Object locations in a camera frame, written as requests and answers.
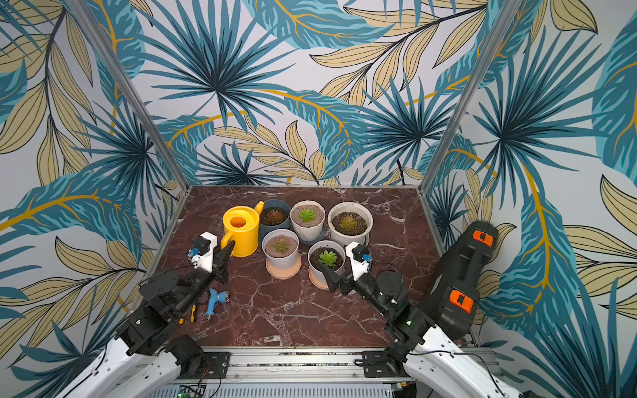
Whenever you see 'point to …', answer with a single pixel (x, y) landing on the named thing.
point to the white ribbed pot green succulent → (308, 218)
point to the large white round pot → (350, 221)
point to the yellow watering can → (241, 226)
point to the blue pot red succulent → (275, 215)
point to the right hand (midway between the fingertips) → (335, 255)
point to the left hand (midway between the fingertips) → (230, 244)
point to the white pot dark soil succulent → (328, 252)
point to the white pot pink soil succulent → (280, 247)
